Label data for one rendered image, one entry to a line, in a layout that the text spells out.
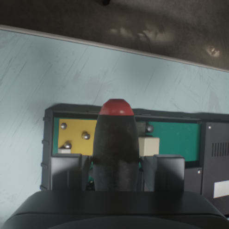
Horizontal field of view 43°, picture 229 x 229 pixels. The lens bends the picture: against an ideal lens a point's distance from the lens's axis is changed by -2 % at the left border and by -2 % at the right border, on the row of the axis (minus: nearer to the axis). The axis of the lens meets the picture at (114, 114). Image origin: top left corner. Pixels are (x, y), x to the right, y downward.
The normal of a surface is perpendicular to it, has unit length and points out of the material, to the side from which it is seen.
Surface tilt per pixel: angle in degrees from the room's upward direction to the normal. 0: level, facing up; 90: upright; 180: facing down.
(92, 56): 0
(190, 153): 0
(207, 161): 0
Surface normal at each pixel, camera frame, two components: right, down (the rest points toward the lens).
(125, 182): 0.39, 0.16
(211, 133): 0.58, 0.03
